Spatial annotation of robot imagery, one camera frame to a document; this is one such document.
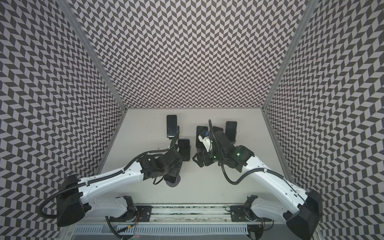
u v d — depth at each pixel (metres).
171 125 0.96
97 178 0.44
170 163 0.58
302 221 0.36
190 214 0.74
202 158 0.62
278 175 0.44
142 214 0.73
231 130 0.88
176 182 0.77
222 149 0.53
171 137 0.96
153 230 0.69
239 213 0.74
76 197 0.39
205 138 0.64
